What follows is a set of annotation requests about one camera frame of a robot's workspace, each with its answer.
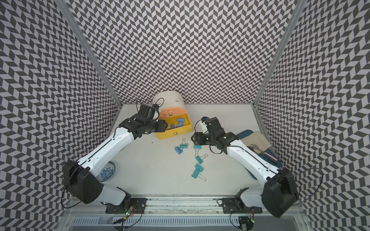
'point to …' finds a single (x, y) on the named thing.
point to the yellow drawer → (172, 130)
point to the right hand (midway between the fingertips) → (196, 140)
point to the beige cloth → (257, 137)
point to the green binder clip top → (184, 146)
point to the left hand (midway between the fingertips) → (163, 126)
